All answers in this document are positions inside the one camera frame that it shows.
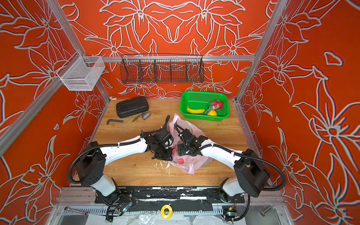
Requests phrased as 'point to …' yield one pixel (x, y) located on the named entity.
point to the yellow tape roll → (169, 215)
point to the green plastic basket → (198, 100)
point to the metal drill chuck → (145, 115)
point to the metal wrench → (85, 213)
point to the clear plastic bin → (81, 73)
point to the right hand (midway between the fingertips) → (183, 149)
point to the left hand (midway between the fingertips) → (173, 159)
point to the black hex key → (114, 120)
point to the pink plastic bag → (188, 164)
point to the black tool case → (131, 107)
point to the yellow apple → (212, 112)
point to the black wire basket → (161, 68)
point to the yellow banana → (195, 111)
